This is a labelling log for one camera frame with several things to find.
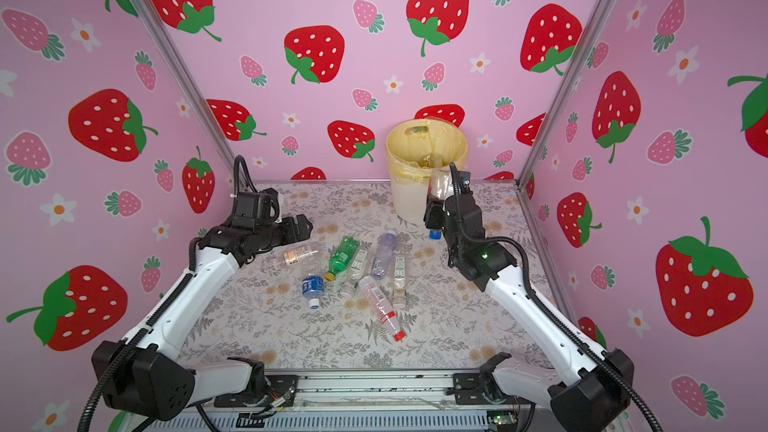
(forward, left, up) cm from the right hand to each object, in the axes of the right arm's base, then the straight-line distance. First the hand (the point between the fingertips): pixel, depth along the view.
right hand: (437, 195), depth 73 cm
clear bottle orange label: (-6, +44, -27) cm, 52 cm away
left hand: (-6, +37, -10) cm, 39 cm away
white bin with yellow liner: (+36, +8, -14) cm, 39 cm away
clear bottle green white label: (-9, +9, -27) cm, 30 cm away
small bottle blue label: (-16, +34, -26) cm, 46 cm away
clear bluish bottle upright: (-1, +16, -31) cm, 34 cm away
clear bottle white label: (-6, +23, -27) cm, 36 cm away
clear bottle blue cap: (+2, -1, +1) cm, 2 cm away
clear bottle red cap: (-18, +13, -28) cm, 36 cm away
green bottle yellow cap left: (-2, +27, -28) cm, 39 cm away
